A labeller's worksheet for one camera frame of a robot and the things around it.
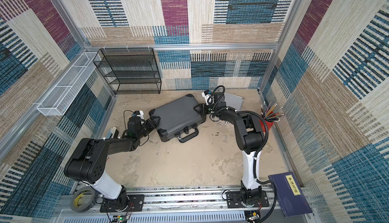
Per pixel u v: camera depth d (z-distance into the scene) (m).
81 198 0.77
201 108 0.89
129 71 1.10
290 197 0.73
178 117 0.95
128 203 0.73
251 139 0.55
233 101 1.11
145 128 0.83
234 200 0.73
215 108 0.81
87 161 0.47
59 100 0.71
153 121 0.85
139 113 0.87
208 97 0.92
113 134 0.94
